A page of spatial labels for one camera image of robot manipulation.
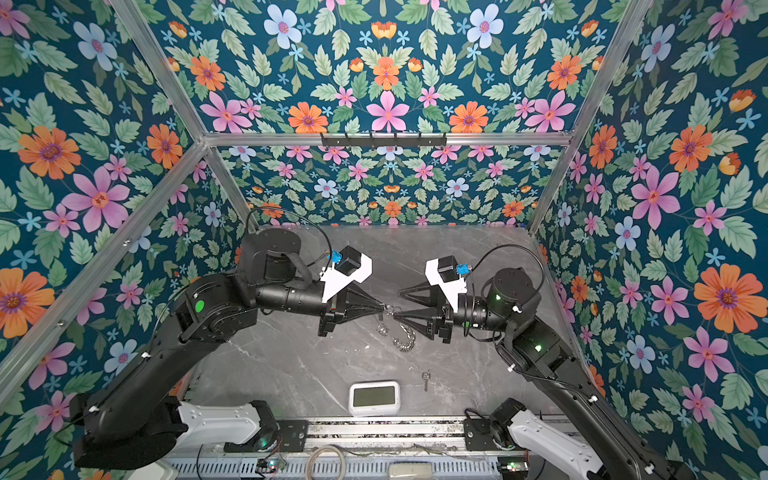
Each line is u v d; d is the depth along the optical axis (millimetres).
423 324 502
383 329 664
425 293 532
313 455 702
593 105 837
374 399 760
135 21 688
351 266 400
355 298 466
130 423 363
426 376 840
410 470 662
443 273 433
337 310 423
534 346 436
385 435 750
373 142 929
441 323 459
